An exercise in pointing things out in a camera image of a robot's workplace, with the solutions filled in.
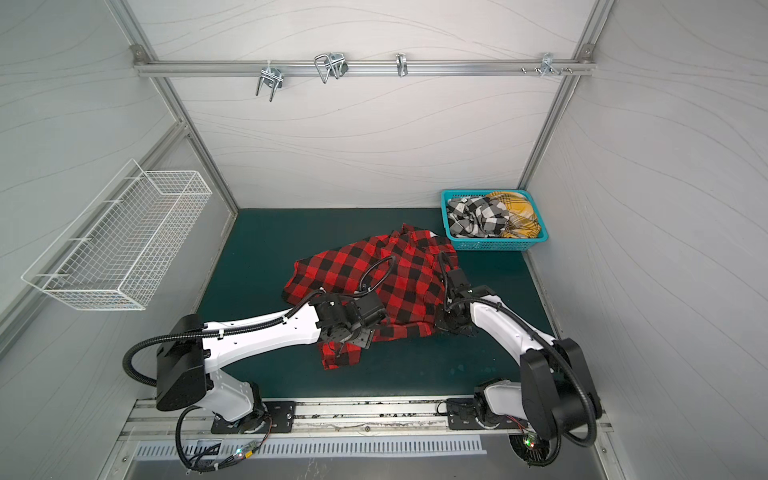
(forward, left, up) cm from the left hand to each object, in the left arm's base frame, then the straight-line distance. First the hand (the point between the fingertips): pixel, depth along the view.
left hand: (364, 326), depth 79 cm
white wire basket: (+7, +56, +22) cm, 61 cm away
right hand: (+6, -24, -6) cm, 25 cm away
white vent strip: (-26, +9, -10) cm, 29 cm away
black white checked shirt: (+43, -37, -2) cm, 57 cm away
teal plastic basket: (+33, -35, -5) cm, 49 cm away
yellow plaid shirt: (+40, -53, 0) cm, 66 cm away
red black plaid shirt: (+26, -12, -11) cm, 31 cm away
